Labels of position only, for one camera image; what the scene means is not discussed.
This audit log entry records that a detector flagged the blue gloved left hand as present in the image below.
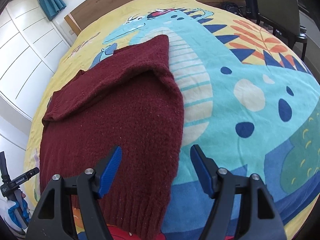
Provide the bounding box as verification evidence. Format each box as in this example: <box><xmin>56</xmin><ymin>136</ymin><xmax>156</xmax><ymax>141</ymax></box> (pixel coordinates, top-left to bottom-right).
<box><xmin>7</xmin><ymin>190</ymin><xmax>30</xmax><ymax>229</ymax></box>

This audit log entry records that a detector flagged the maroon knit sweater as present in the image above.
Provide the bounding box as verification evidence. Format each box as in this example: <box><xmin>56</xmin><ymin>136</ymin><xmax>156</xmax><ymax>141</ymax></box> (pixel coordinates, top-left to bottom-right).
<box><xmin>40</xmin><ymin>35</ymin><xmax>184</xmax><ymax>239</ymax></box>

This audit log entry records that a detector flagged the white wardrobe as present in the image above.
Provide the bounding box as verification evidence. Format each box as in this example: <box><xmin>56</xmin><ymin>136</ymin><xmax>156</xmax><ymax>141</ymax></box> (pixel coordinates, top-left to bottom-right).
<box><xmin>0</xmin><ymin>0</ymin><xmax>71</xmax><ymax>230</ymax></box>

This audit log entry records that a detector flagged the dark green chair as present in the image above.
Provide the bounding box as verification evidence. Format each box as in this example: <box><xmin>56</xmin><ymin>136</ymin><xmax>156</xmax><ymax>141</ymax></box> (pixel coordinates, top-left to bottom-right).
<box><xmin>257</xmin><ymin>0</ymin><xmax>308</xmax><ymax>60</ymax></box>

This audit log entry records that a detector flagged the yellow dinosaur bedspread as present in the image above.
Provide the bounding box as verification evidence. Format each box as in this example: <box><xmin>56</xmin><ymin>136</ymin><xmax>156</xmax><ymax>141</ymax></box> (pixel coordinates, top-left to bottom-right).
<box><xmin>24</xmin><ymin>0</ymin><xmax>319</xmax><ymax>239</ymax></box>

